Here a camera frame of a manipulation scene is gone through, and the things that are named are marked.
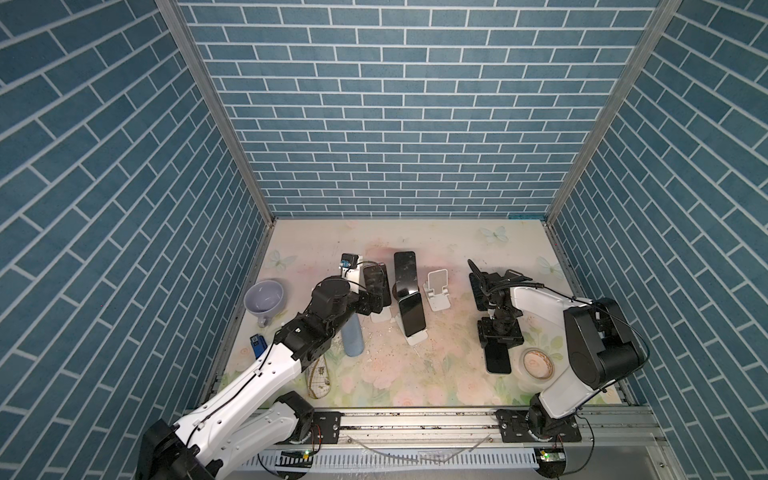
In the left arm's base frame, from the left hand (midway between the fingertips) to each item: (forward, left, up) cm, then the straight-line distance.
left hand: (372, 280), depth 76 cm
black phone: (+13, -10, -12) cm, 20 cm away
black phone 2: (-13, -35, -21) cm, 43 cm away
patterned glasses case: (-18, +15, -20) cm, 31 cm away
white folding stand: (+7, -19, -16) cm, 26 cm away
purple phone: (+5, 0, -8) cm, 10 cm away
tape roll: (-15, -47, -22) cm, 54 cm away
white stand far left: (+1, -3, -22) cm, 22 cm away
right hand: (-8, -35, -22) cm, 42 cm away
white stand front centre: (-7, -12, -22) cm, 26 cm away
